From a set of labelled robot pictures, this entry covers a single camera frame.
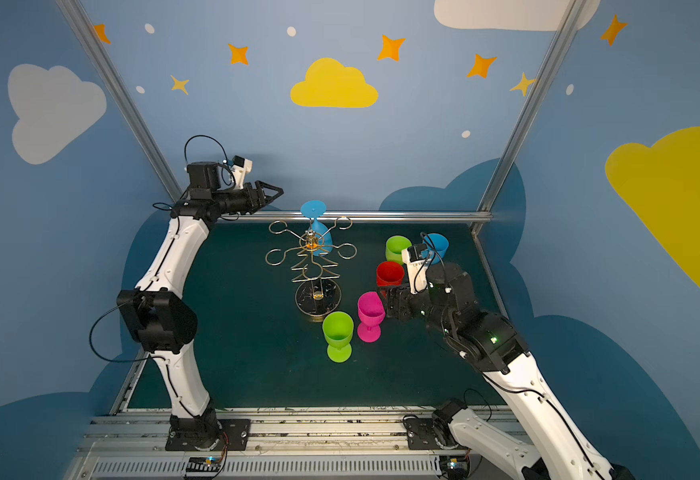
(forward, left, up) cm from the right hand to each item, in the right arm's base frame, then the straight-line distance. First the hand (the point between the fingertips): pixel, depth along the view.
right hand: (395, 282), depth 65 cm
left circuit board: (-33, +45, -35) cm, 66 cm away
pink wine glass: (+1, +5, -16) cm, 17 cm away
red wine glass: (+16, -1, -18) cm, 24 cm away
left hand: (+28, +33, +2) cm, 43 cm away
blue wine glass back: (+26, +22, -3) cm, 34 cm away
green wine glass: (+28, -3, -20) cm, 34 cm away
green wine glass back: (-1, +14, -23) cm, 27 cm away
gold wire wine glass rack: (+14, +22, -30) cm, 40 cm away
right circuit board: (-30, -18, -36) cm, 50 cm away
